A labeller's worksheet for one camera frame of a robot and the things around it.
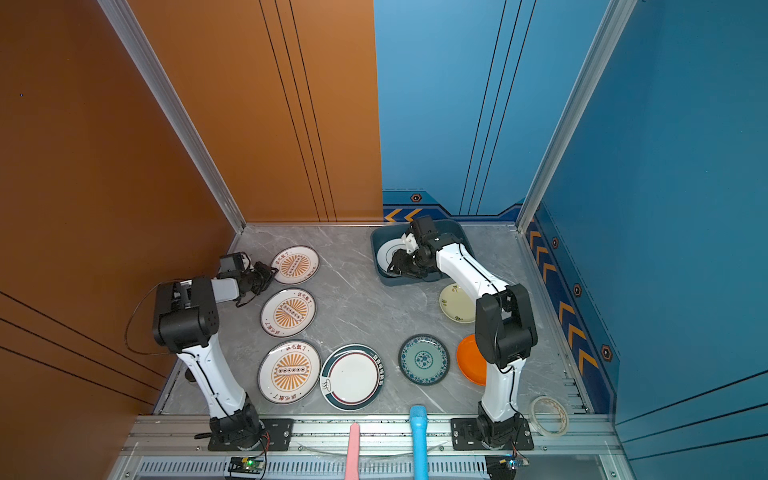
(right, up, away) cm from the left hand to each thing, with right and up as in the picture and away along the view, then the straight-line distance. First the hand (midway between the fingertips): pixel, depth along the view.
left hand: (278, 266), depth 105 cm
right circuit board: (+68, -46, -35) cm, 89 cm away
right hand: (+41, 0, -15) cm, 43 cm away
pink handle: (+31, -43, -34) cm, 63 cm away
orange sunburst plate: (+7, -14, -10) cm, 19 cm away
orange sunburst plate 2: (+6, +1, +3) cm, 6 cm away
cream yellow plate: (+62, -12, -7) cm, 64 cm away
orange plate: (+63, -26, -19) cm, 71 cm away
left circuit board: (+6, -46, -34) cm, 57 cm away
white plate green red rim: (+30, -29, -23) cm, 48 cm away
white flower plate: (+38, +6, +4) cm, 39 cm away
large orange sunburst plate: (+12, -28, -22) cm, 38 cm away
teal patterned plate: (+50, -26, -20) cm, 60 cm away
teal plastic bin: (+38, +13, +8) cm, 41 cm away
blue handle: (+47, -36, -32) cm, 68 cm away
